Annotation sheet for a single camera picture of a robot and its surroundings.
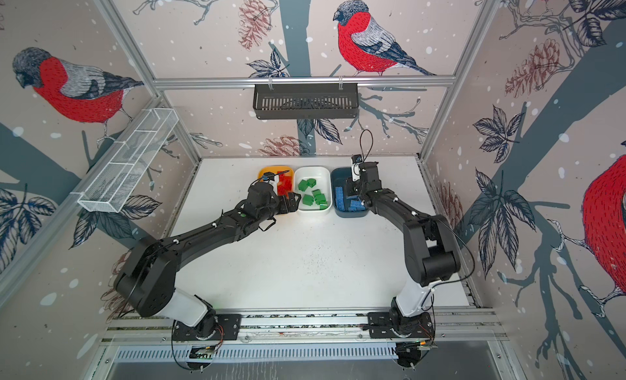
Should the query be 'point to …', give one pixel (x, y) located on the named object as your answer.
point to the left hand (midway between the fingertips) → (292, 197)
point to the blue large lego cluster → (355, 203)
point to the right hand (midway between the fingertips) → (349, 180)
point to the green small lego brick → (307, 200)
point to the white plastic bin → (323, 175)
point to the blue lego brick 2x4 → (340, 197)
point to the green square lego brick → (316, 192)
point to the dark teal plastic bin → (339, 176)
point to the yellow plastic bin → (275, 170)
